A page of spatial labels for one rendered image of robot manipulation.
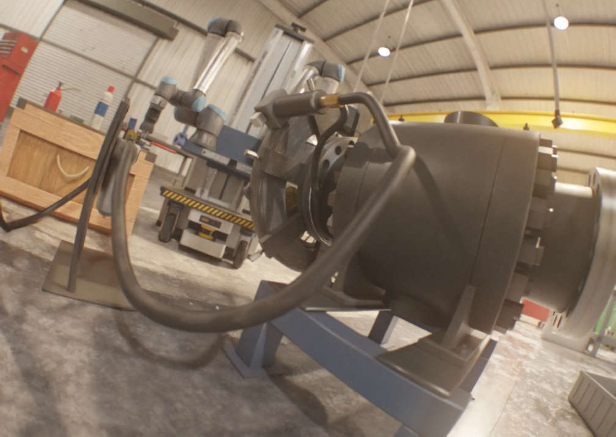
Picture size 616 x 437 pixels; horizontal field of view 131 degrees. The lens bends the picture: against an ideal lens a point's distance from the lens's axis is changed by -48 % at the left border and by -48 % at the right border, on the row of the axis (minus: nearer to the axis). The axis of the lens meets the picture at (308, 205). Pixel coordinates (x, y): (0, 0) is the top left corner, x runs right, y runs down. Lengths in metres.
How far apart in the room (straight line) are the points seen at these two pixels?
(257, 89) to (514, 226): 1.83
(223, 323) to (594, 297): 0.67
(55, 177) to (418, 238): 1.45
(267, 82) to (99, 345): 1.88
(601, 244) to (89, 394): 0.99
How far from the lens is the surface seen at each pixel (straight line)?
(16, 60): 4.18
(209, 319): 0.34
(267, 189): 0.91
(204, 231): 1.58
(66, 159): 1.43
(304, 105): 0.79
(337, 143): 1.00
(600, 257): 0.64
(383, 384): 0.50
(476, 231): 0.57
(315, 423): 0.69
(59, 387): 0.59
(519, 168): 0.61
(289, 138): 0.95
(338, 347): 0.54
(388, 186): 0.36
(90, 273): 1.01
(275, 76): 2.10
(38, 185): 1.47
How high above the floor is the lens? 0.44
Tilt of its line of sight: 3 degrees up
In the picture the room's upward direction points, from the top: 21 degrees clockwise
